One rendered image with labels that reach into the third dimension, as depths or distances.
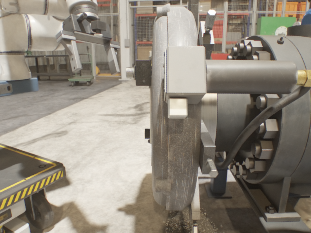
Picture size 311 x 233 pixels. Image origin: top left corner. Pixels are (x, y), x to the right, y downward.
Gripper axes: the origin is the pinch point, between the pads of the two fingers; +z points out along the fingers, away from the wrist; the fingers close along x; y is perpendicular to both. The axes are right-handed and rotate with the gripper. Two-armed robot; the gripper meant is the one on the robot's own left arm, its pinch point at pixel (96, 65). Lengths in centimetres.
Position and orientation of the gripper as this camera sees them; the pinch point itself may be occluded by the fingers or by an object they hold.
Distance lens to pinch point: 69.7
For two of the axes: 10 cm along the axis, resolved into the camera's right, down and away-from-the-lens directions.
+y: 7.5, -2.6, -6.1
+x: 6.1, -0.8, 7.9
